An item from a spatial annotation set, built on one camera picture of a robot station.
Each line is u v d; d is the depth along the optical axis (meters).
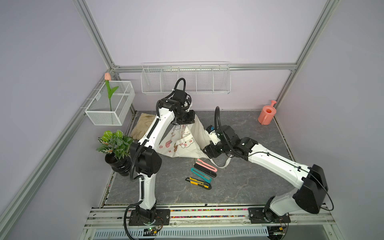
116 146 0.75
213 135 0.70
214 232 1.58
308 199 0.40
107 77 0.83
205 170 0.89
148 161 0.52
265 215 0.66
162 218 0.74
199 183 0.83
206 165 0.91
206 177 0.86
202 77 1.09
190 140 0.86
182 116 0.72
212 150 0.68
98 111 0.74
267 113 1.05
